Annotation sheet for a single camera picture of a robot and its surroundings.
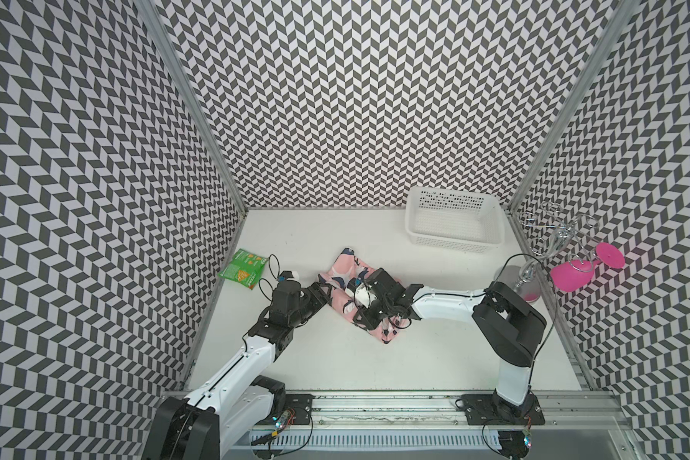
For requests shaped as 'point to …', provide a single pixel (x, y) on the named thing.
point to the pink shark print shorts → (340, 283)
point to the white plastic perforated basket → (454, 220)
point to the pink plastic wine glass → (575, 274)
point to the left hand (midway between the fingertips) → (327, 293)
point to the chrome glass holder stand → (557, 237)
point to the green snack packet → (244, 267)
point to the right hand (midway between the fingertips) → (358, 320)
